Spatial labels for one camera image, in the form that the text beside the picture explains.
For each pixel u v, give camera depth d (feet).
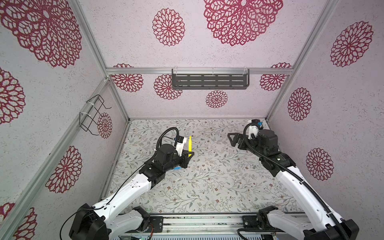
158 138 1.82
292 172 1.55
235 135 2.13
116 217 1.35
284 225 1.80
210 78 3.08
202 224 2.45
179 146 2.20
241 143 2.13
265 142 1.77
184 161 2.17
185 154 2.18
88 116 2.45
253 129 2.16
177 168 2.24
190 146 2.39
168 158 1.90
